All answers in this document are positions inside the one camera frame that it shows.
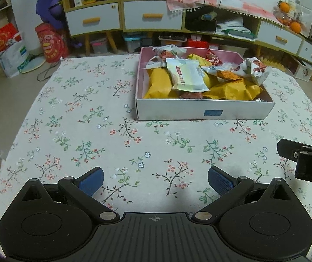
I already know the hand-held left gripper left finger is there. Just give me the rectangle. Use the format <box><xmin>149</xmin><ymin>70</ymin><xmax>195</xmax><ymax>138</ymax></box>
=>
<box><xmin>18</xmin><ymin>166</ymin><xmax>121</xmax><ymax>225</ymax></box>

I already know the flat red box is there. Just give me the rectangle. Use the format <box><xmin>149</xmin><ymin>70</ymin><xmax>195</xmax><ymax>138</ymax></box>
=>
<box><xmin>187</xmin><ymin>40</ymin><xmax>209</xmax><ymax>49</ymax></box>

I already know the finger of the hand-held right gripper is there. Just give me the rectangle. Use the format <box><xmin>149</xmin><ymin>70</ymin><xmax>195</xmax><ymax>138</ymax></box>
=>
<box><xmin>277</xmin><ymin>139</ymin><xmax>312</xmax><ymax>160</ymax></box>

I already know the red gift bag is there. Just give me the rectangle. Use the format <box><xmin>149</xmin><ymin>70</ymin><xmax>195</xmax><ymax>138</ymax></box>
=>
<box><xmin>0</xmin><ymin>23</ymin><xmax>23</xmax><ymax>53</ymax></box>

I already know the white shopping bag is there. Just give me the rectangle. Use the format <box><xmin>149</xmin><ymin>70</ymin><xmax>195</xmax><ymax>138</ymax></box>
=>
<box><xmin>0</xmin><ymin>31</ymin><xmax>31</xmax><ymax>78</ymax></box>

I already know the purple plush toy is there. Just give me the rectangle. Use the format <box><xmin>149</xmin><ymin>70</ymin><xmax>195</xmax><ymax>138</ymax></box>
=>
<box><xmin>35</xmin><ymin>0</ymin><xmax>81</xmax><ymax>48</ymax></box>

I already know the small clear white packet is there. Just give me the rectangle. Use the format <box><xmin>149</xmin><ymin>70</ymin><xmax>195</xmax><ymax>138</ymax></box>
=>
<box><xmin>202</xmin><ymin>62</ymin><xmax>244</xmax><ymax>77</ymax></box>

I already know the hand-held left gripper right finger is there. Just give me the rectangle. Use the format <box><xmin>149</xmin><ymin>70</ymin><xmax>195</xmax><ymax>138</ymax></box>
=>
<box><xmin>193</xmin><ymin>165</ymin><xmax>294</xmax><ymax>225</ymax></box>

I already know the white nut snack packet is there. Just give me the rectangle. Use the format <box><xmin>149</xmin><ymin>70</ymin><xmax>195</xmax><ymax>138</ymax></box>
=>
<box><xmin>239</xmin><ymin>57</ymin><xmax>270</xmax><ymax>86</ymax></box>
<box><xmin>152</xmin><ymin>45</ymin><xmax>187</xmax><ymax>60</ymax></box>
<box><xmin>146</xmin><ymin>56</ymin><xmax>169</xmax><ymax>69</ymax></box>

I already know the pile of white green cloth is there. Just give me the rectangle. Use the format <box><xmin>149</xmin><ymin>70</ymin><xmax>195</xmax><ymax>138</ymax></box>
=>
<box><xmin>216</xmin><ymin>19</ymin><xmax>256</xmax><ymax>39</ymax></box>

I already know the large plain yellow snack packet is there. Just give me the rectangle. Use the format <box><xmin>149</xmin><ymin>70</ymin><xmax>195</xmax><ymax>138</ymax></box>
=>
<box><xmin>143</xmin><ymin>68</ymin><xmax>179</xmax><ymax>99</ymax></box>

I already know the long wooden console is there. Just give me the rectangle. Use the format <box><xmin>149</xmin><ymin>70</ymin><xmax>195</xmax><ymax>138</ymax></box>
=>
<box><xmin>184</xmin><ymin>5</ymin><xmax>312</xmax><ymax>70</ymax></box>

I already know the yellow waffle snack packet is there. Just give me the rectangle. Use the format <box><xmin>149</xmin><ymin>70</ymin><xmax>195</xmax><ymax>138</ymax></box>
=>
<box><xmin>203</xmin><ymin>78</ymin><xmax>263</xmax><ymax>101</ymax></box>

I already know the red printed barrel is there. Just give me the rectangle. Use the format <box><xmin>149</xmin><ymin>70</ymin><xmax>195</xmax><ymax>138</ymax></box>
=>
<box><xmin>35</xmin><ymin>23</ymin><xmax>69</xmax><ymax>63</ymax></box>

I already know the clear plastic storage box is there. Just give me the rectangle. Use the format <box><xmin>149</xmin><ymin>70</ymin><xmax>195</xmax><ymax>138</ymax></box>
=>
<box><xmin>123</xmin><ymin>34</ymin><xmax>141</xmax><ymax>53</ymax></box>
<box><xmin>90</xmin><ymin>38</ymin><xmax>109</xmax><ymax>54</ymax></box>

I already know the pink silver cardboard box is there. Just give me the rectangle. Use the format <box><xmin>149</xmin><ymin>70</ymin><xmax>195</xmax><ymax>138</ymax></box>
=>
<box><xmin>135</xmin><ymin>46</ymin><xmax>276</xmax><ymax>121</ymax></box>

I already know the red triangular snack packet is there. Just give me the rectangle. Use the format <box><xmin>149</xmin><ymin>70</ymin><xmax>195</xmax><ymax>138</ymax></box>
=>
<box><xmin>206</xmin><ymin>50</ymin><xmax>222</xmax><ymax>66</ymax></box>

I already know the pink floral snack packet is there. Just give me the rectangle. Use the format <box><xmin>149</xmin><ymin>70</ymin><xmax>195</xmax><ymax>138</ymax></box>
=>
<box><xmin>179</xmin><ymin>91</ymin><xmax>204</xmax><ymax>99</ymax></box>

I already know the black keyboard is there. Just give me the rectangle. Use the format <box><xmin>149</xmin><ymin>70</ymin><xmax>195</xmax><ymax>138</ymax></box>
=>
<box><xmin>159</xmin><ymin>33</ymin><xmax>188</xmax><ymax>43</ymax></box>

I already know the round white fan base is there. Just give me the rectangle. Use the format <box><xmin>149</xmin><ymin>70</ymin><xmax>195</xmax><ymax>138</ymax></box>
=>
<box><xmin>21</xmin><ymin>57</ymin><xmax>47</xmax><ymax>74</ymax></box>

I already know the black floor cable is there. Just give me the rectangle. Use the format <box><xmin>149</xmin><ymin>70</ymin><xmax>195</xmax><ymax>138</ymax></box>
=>
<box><xmin>37</xmin><ymin>60</ymin><xmax>60</xmax><ymax>82</ymax></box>

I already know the pink cloth runner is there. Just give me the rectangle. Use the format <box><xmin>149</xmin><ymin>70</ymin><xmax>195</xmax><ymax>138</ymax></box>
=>
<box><xmin>163</xmin><ymin>0</ymin><xmax>282</xmax><ymax>24</ymax></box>

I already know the white green snack packet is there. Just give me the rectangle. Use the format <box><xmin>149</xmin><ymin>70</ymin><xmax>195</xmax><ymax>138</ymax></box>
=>
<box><xmin>166</xmin><ymin>58</ymin><xmax>211</xmax><ymax>92</ymax></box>

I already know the white printed box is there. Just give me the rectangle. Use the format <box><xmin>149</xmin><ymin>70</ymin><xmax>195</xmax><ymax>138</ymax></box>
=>
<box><xmin>293</xmin><ymin>60</ymin><xmax>312</xmax><ymax>81</ymax></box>

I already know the yellow red label snack packet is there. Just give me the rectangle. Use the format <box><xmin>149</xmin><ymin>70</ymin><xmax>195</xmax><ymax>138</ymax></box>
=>
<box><xmin>187</xmin><ymin>53</ymin><xmax>219</xmax><ymax>88</ymax></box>

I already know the small orange snack packet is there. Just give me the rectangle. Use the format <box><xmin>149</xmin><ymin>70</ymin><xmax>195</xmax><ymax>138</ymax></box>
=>
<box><xmin>216</xmin><ymin>70</ymin><xmax>242</xmax><ymax>81</ymax></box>

